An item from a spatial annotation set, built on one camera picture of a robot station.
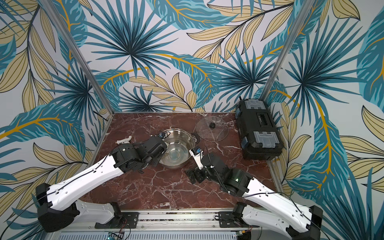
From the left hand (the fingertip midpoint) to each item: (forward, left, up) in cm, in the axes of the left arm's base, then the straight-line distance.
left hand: (153, 153), depth 71 cm
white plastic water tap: (+21, +26, -21) cm, 39 cm away
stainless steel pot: (+16, -11, -14) cm, 24 cm away
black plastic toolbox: (+13, -57, -5) cm, 59 cm away
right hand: (-4, -19, -2) cm, 19 cm away
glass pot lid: (+33, -33, -22) cm, 52 cm away
